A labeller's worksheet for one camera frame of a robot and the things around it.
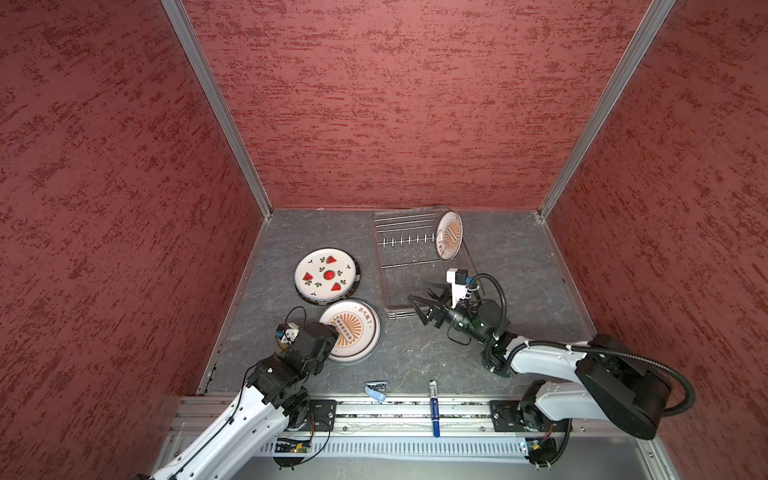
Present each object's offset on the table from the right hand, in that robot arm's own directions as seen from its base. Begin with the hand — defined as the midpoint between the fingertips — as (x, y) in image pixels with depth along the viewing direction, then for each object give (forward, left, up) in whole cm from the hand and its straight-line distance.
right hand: (413, 297), depth 75 cm
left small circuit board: (-32, +30, -18) cm, 47 cm away
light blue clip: (-17, +10, -18) cm, 27 cm away
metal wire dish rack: (+26, -1, -18) cm, 32 cm away
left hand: (-6, +22, -13) cm, 26 cm away
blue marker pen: (-22, -5, -18) cm, 29 cm away
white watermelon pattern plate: (+18, +28, -15) cm, 36 cm away
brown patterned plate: (-1, +16, -17) cm, 23 cm away
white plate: (0, +16, -16) cm, 23 cm away
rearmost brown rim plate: (+30, -15, -10) cm, 35 cm away
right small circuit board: (-32, -30, -20) cm, 48 cm away
